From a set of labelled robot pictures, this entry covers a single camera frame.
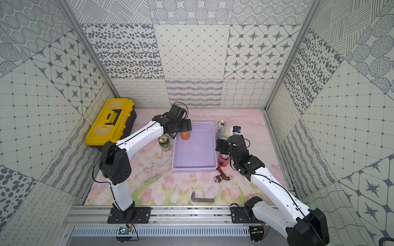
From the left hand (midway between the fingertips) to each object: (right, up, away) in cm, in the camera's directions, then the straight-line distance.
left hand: (185, 123), depth 90 cm
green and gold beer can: (-13, -11, 0) cm, 17 cm away
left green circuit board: (-28, -51, -18) cm, 61 cm away
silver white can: (+22, -1, +3) cm, 22 cm away
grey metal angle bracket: (+9, -40, -11) cm, 42 cm away
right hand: (+22, -10, -9) cm, 26 cm away
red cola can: (+22, -20, -6) cm, 31 cm away
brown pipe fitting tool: (+19, -31, -7) cm, 36 cm away
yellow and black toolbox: (-43, +1, +1) cm, 43 cm away
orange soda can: (-1, -8, +10) cm, 13 cm away
